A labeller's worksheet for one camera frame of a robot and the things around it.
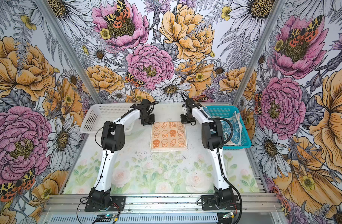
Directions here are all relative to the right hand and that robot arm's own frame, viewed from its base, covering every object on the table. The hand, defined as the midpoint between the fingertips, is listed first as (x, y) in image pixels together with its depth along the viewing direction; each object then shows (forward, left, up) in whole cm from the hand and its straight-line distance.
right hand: (184, 124), depth 108 cm
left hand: (-1, +24, +1) cm, 24 cm away
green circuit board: (-56, +41, 0) cm, 69 cm away
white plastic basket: (+2, +67, +4) cm, 67 cm away
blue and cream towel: (-15, -34, +2) cm, 37 cm away
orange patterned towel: (-10, +12, 0) cm, 16 cm away
